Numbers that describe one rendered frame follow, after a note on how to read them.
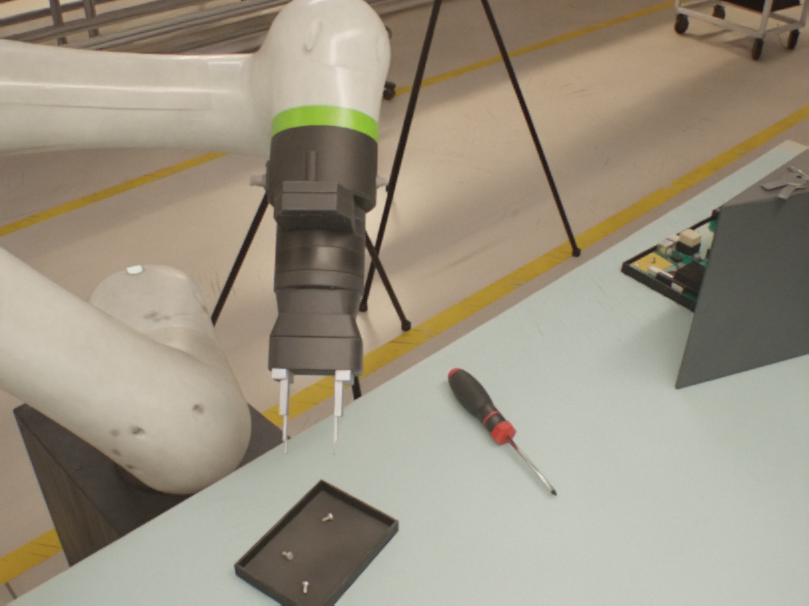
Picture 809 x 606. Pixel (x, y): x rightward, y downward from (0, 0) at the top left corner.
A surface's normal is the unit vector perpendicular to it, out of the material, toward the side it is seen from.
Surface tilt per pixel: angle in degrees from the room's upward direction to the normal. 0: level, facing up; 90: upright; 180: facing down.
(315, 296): 53
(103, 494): 0
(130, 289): 5
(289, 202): 45
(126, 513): 0
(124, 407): 78
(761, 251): 90
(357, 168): 58
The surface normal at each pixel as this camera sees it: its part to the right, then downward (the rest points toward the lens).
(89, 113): 0.46, 0.46
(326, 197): -0.03, -0.17
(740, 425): 0.00, -0.82
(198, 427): 0.63, 0.03
